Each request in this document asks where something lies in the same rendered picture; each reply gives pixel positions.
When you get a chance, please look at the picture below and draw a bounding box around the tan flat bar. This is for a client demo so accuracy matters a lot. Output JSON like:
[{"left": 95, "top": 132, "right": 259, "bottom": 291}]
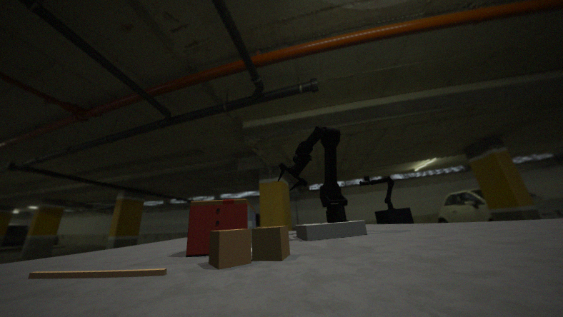
[{"left": 29, "top": 268, "right": 167, "bottom": 279}]

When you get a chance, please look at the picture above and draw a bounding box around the brown cardboard box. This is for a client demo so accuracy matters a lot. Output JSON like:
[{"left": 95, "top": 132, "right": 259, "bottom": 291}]
[
  {"left": 252, "top": 226, "right": 290, "bottom": 261},
  {"left": 209, "top": 228, "right": 251, "bottom": 269}
]

